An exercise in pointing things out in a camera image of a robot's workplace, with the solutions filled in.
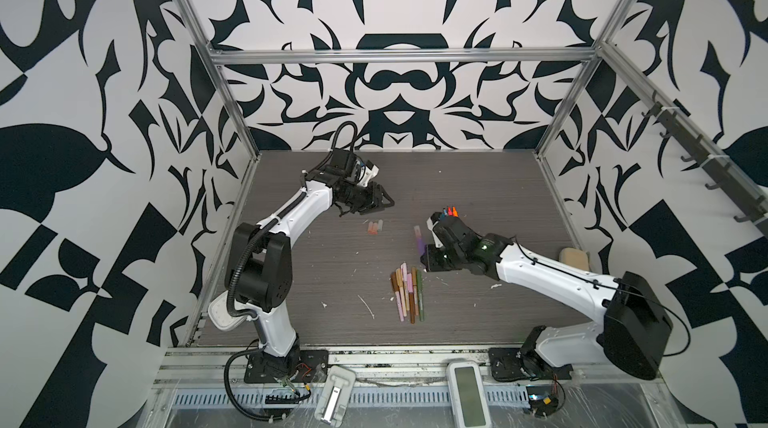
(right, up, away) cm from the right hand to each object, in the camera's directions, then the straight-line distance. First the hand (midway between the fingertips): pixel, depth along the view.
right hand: (420, 258), depth 81 cm
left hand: (-7, +15, +4) cm, 17 cm away
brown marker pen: (-2, -13, +2) cm, 13 cm away
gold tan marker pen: (-5, -8, +7) cm, 12 cm away
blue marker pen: (+11, +10, +21) cm, 26 cm away
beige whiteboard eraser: (+48, -2, +10) cm, 49 cm away
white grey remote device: (-21, -28, -13) cm, 37 cm away
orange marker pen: (+14, +10, +21) cm, 27 cm away
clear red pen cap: (-13, +5, +17) cm, 22 cm away
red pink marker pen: (+12, +11, +21) cm, 26 cm away
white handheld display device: (+9, -27, -14) cm, 32 cm away
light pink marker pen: (-4, -9, +6) cm, 11 cm away
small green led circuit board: (+27, -31, -10) cm, 42 cm away
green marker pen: (0, -11, +4) cm, 12 cm away
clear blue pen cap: (-11, +6, +18) cm, 22 cm away
